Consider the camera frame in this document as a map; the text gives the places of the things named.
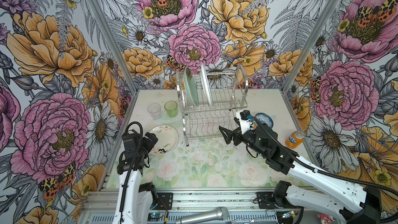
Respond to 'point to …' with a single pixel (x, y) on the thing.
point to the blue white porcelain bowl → (265, 119)
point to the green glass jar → (171, 107)
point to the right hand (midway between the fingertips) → (227, 128)
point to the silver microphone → (220, 213)
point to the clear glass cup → (155, 109)
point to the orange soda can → (295, 139)
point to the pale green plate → (190, 87)
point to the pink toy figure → (325, 219)
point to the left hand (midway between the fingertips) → (151, 145)
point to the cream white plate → (168, 139)
